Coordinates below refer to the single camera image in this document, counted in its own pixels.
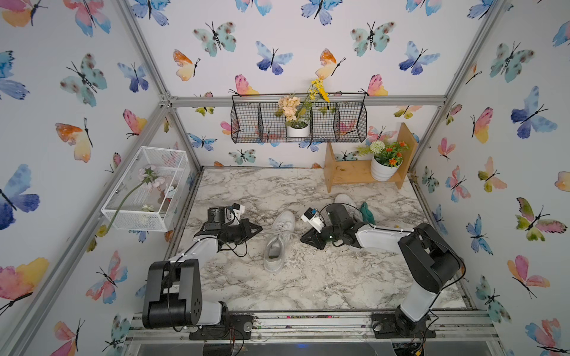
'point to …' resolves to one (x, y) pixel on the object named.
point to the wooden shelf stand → (348, 172)
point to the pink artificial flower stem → (151, 176)
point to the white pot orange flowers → (386, 159)
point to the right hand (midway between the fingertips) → (304, 236)
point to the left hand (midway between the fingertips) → (262, 226)
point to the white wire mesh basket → (150, 191)
